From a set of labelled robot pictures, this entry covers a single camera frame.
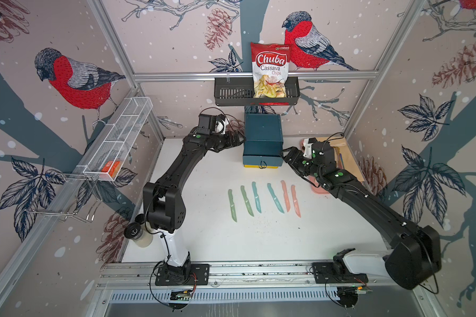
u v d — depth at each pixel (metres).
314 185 0.66
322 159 0.59
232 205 0.93
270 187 0.98
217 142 0.74
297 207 0.92
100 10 0.71
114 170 0.66
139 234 0.74
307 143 0.74
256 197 0.95
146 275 0.76
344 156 1.10
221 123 0.73
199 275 0.73
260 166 1.01
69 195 0.57
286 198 0.95
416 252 0.39
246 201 0.94
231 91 0.95
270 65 0.82
